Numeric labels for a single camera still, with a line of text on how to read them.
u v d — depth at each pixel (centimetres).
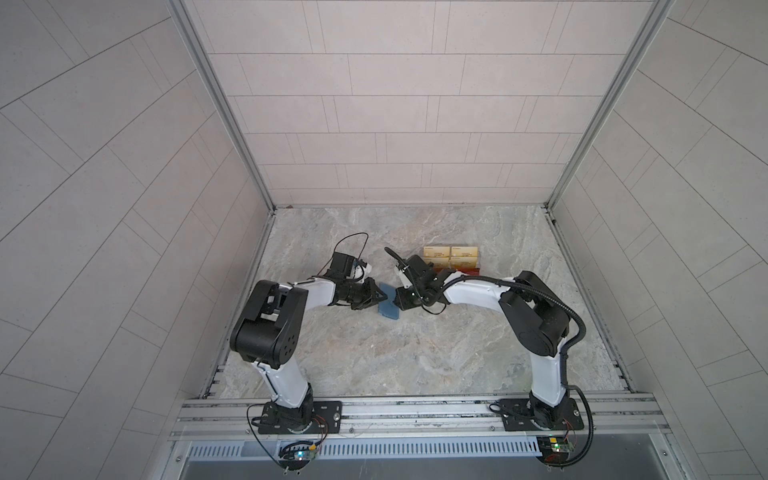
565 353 53
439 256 93
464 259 94
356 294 80
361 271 82
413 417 72
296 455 65
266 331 46
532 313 50
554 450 68
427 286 70
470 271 91
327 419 70
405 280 76
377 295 87
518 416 71
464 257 93
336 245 107
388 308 85
